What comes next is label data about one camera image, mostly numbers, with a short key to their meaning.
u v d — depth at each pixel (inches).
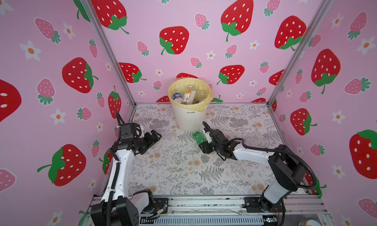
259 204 26.3
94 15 28.9
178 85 37.7
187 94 36.4
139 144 25.5
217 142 27.1
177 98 35.4
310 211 28.5
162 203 29.5
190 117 34.6
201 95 36.5
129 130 23.8
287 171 18.0
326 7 28.1
